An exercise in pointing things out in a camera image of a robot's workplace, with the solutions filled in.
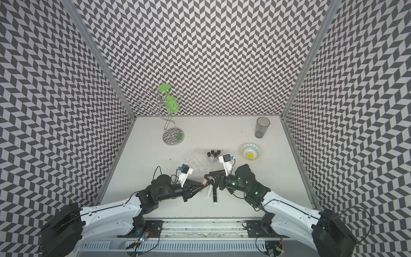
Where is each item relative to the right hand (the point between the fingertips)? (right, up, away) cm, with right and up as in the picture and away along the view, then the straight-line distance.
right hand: (207, 179), depth 73 cm
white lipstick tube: (+1, -9, +10) cm, 13 cm away
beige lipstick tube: (-1, -1, -1) cm, 2 cm away
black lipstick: (+2, +10, +18) cm, 21 cm away
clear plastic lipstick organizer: (-2, +5, +21) cm, 22 cm away
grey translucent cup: (+32, +25, +24) cm, 47 cm away
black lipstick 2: (0, +9, +18) cm, 20 cm away
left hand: (-3, -4, 0) cm, 5 cm away
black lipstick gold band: (+3, -12, +9) cm, 15 cm away
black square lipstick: (+6, +10, +18) cm, 22 cm away
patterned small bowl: (+26, +9, +25) cm, 37 cm away
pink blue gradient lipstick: (+2, +7, +17) cm, 18 cm away
